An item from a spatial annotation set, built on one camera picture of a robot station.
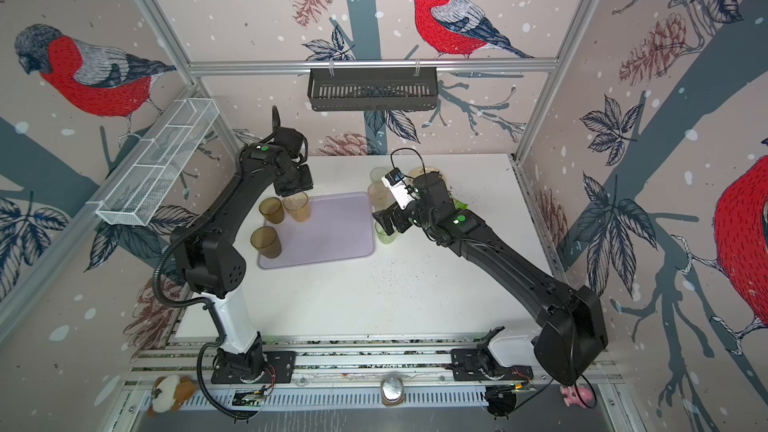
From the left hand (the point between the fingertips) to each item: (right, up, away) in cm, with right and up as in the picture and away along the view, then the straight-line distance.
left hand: (305, 185), depth 87 cm
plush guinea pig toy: (-26, -49, -19) cm, 58 cm away
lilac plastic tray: (+7, -15, +15) cm, 22 cm away
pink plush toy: (+68, -49, -19) cm, 86 cm away
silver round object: (+26, -44, -24) cm, 57 cm away
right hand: (+24, -5, -9) cm, 27 cm away
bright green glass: (+24, -12, -16) cm, 31 cm away
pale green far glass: (+21, +4, +20) cm, 29 cm away
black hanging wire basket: (+7, +34, +20) cm, 40 cm away
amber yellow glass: (-7, -7, +13) cm, 16 cm away
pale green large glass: (+22, -4, +11) cm, 25 cm away
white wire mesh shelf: (-37, +6, -9) cm, 38 cm away
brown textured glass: (-15, -19, +8) cm, 25 cm away
